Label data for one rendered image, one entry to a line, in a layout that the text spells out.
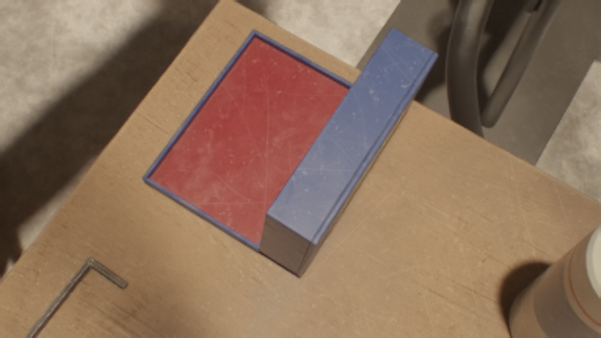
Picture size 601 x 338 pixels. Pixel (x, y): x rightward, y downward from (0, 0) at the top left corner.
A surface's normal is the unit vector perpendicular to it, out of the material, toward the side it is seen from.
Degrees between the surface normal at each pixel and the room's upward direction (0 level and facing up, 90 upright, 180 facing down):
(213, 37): 0
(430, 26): 0
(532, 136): 0
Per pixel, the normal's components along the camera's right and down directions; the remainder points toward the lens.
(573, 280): -1.00, 0.06
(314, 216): 0.09, -0.31
